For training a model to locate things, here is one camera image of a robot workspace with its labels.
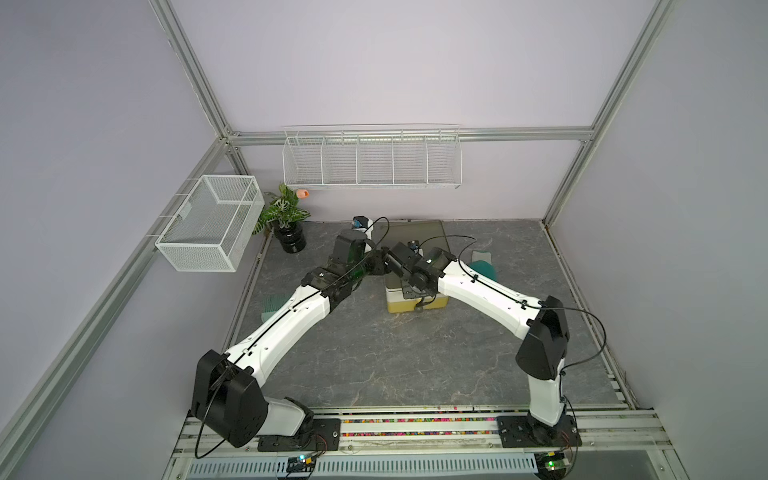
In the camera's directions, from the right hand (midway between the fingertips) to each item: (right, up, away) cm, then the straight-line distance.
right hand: (416, 283), depth 84 cm
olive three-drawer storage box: (+3, +14, -2) cm, 15 cm away
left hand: (-9, +9, -5) cm, 13 cm away
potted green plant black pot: (-41, +19, +10) cm, 46 cm away
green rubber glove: (+26, +5, +25) cm, 36 cm away
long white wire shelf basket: (-13, +41, +15) cm, 45 cm away
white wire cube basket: (-58, +16, 0) cm, 60 cm away
